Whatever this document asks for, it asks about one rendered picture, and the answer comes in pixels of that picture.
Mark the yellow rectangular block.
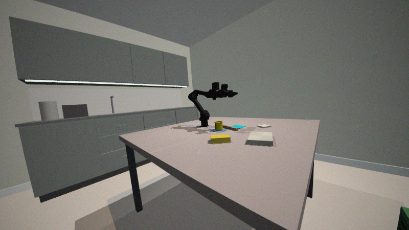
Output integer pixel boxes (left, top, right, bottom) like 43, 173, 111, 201
210, 134, 231, 144

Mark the yellow cup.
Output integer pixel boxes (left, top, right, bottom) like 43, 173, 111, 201
214, 121, 223, 131

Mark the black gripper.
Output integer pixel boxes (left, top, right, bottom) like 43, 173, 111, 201
217, 89, 238, 98

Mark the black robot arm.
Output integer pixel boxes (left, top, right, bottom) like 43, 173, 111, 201
188, 82, 228, 127

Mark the cream flat rectangular block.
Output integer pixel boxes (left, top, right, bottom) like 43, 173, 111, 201
247, 132, 273, 146

